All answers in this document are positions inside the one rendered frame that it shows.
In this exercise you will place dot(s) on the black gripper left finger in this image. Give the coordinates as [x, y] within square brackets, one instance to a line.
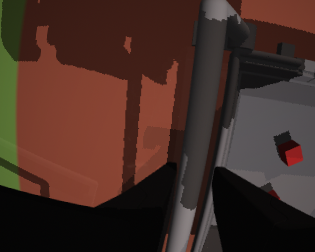
[134, 221]

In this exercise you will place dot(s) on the grey plastic tray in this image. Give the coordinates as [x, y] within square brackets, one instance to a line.
[269, 100]

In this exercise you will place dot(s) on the small red block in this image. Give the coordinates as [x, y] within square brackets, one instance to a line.
[290, 153]

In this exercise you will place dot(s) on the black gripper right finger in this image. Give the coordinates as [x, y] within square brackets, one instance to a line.
[250, 220]

